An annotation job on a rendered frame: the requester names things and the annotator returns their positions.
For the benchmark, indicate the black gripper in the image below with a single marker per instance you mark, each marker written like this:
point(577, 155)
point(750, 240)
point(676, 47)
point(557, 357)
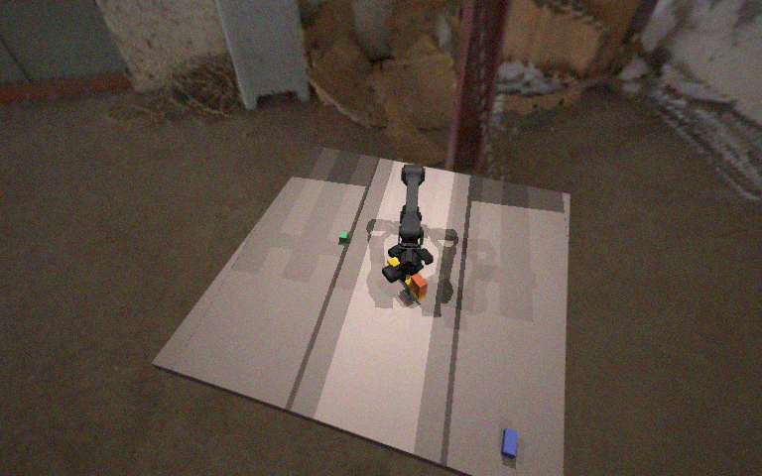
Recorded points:
point(393, 274)

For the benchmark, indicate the blue block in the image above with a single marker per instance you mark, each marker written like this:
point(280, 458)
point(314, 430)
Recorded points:
point(509, 443)

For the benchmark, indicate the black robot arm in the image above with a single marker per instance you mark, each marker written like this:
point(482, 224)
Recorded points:
point(410, 218)

